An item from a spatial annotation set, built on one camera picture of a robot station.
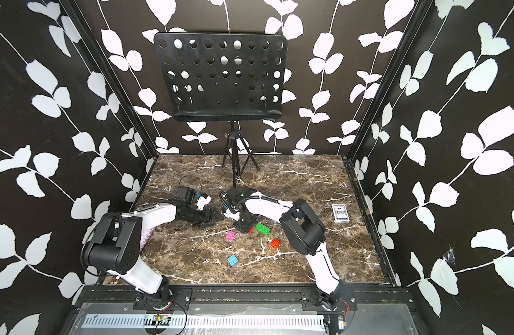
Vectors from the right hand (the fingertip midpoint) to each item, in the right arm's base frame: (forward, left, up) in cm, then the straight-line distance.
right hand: (243, 224), depth 92 cm
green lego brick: (-2, -9, 0) cm, 10 cm away
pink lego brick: (-5, +5, 0) cm, 7 cm away
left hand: (+2, +10, +4) cm, 11 cm away
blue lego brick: (-16, +3, 0) cm, 16 cm away
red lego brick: (-3, -3, 0) cm, 5 cm away
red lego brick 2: (-8, -14, -1) cm, 17 cm away
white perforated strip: (-35, +9, -1) cm, 37 cm away
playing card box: (+7, -45, 0) cm, 46 cm away
